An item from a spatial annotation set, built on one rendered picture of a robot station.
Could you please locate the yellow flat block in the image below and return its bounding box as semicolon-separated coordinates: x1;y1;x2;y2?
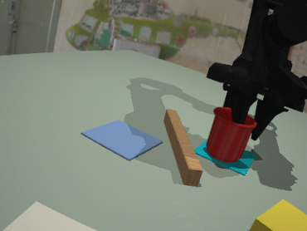
249;199;307;231

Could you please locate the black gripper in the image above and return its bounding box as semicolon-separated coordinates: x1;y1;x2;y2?
206;43;305;140

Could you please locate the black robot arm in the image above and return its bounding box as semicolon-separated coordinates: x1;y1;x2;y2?
232;0;307;106

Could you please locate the red plastic cup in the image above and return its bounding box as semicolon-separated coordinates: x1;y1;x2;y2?
207;106;257;163

